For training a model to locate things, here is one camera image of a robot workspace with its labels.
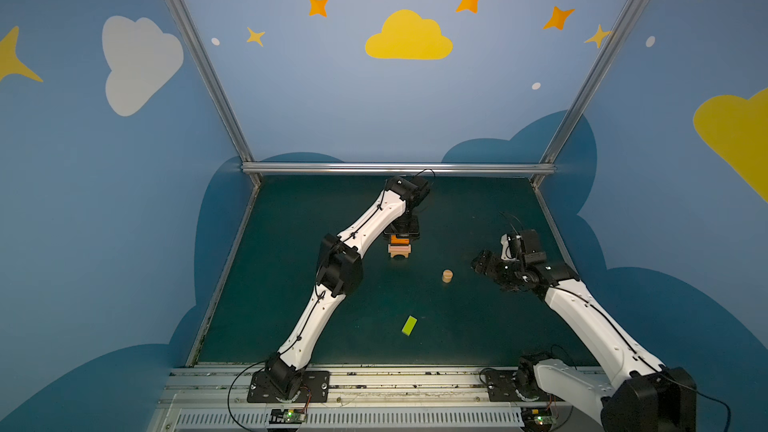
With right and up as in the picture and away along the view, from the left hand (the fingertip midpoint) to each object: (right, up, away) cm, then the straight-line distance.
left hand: (408, 238), depth 94 cm
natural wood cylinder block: (+12, -12, 0) cm, 17 cm away
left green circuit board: (-31, -40, -23) cm, 56 cm away
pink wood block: (-3, -3, +2) cm, 5 cm away
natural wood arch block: (-1, -6, +4) cm, 7 cm away
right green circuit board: (+30, -42, -22) cm, 56 cm away
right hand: (+21, -6, -10) cm, 24 cm away
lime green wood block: (0, -24, -10) cm, 26 cm away
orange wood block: (-3, -1, -1) cm, 3 cm away
